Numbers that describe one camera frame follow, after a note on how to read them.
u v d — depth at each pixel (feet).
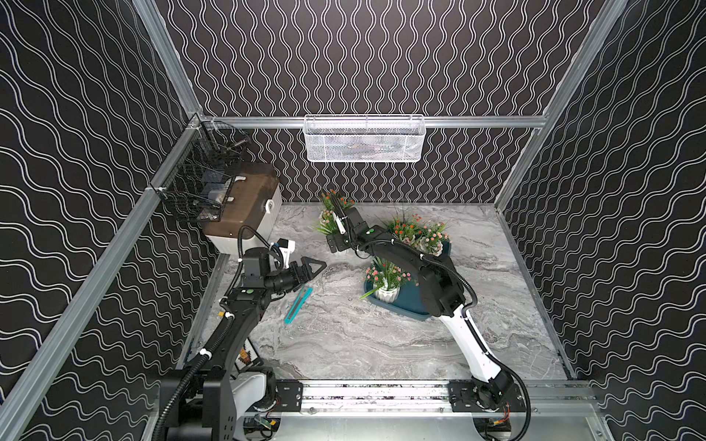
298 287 2.36
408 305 2.82
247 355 2.63
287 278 2.33
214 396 1.33
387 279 2.88
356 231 2.62
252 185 3.56
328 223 3.18
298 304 3.01
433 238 2.97
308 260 2.40
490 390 2.11
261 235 3.46
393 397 2.50
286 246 2.50
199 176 2.98
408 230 3.03
